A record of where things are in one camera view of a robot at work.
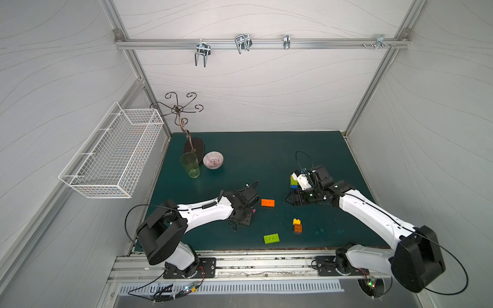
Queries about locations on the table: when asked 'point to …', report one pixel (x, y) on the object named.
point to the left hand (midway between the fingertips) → (246, 220)
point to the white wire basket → (109, 162)
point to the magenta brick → (253, 211)
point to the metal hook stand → (191, 144)
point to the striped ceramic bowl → (213, 160)
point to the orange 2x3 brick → (268, 203)
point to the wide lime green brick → (271, 239)
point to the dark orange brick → (298, 228)
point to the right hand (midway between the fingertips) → (292, 197)
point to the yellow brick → (296, 221)
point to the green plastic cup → (190, 162)
